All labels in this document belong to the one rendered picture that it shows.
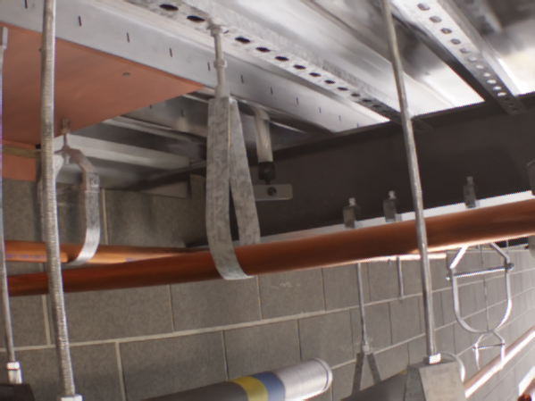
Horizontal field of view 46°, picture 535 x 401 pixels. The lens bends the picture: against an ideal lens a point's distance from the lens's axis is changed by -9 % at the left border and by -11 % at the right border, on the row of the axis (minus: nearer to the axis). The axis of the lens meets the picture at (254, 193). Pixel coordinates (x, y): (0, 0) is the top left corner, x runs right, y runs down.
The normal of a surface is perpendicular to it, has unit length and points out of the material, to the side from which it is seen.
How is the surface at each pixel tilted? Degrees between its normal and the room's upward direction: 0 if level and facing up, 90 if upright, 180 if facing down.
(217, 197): 74
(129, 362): 90
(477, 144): 90
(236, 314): 90
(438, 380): 57
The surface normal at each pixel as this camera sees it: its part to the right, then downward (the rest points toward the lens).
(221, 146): -0.31, -0.39
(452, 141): -0.53, -0.08
